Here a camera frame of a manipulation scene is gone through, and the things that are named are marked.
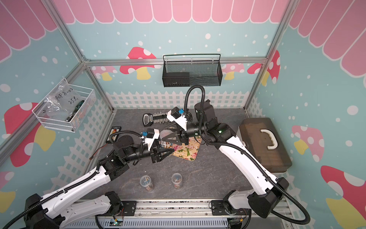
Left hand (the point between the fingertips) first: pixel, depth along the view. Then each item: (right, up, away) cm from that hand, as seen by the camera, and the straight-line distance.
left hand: (172, 148), depth 64 cm
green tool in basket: (-52, +14, +6) cm, 54 cm away
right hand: (-2, +7, -5) cm, 9 cm away
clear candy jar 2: (+1, -20, +15) cm, 25 cm away
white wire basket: (-53, +12, +1) cm, 54 cm away
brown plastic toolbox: (+51, +3, +21) cm, 55 cm away
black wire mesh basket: (+9, +47, +30) cm, 56 cm away
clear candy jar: (-16, -20, +12) cm, 28 cm away
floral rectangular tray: (+8, -8, +31) cm, 33 cm away
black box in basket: (0, +39, +25) cm, 46 cm away
